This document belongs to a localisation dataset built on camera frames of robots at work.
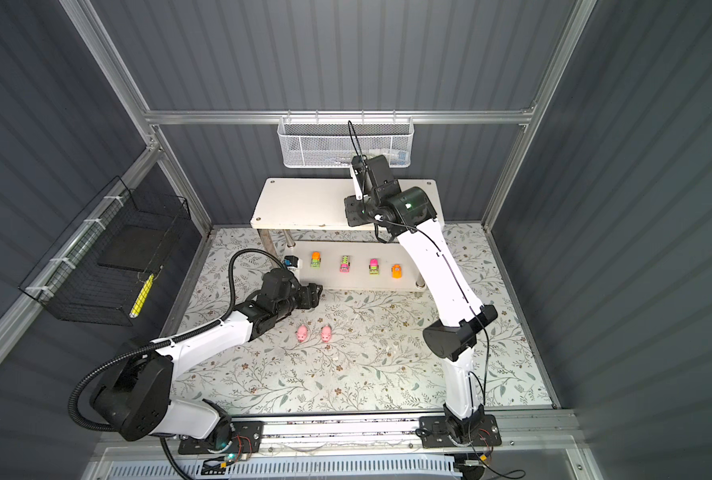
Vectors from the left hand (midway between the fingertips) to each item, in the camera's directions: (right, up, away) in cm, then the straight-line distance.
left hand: (313, 286), depth 88 cm
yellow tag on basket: (-37, -3, -21) cm, 42 cm away
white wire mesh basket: (+4, +52, +24) cm, 57 cm away
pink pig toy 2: (+4, -15, +1) cm, 15 cm away
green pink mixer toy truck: (+19, +6, +10) cm, 22 cm away
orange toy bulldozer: (+26, +4, +9) cm, 27 cm away
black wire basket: (-49, +6, -16) cm, 52 cm away
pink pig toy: (-4, -15, +3) cm, 15 cm away
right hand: (+13, +21, -15) cm, 29 cm away
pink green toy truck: (+9, +6, +11) cm, 15 cm away
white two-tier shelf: (-6, +23, -9) cm, 25 cm away
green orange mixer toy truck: (-1, +8, +11) cm, 13 cm away
